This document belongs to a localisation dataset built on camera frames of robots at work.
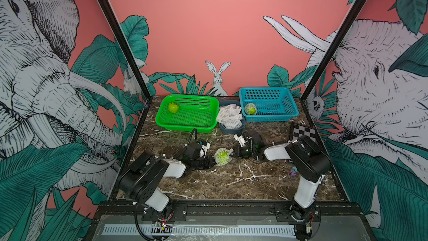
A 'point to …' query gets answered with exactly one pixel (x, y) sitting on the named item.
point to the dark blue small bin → (233, 131)
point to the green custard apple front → (222, 157)
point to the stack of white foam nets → (229, 116)
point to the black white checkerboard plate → (297, 129)
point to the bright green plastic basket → (181, 112)
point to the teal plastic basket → (272, 104)
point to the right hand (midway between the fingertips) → (227, 152)
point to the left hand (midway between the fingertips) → (218, 160)
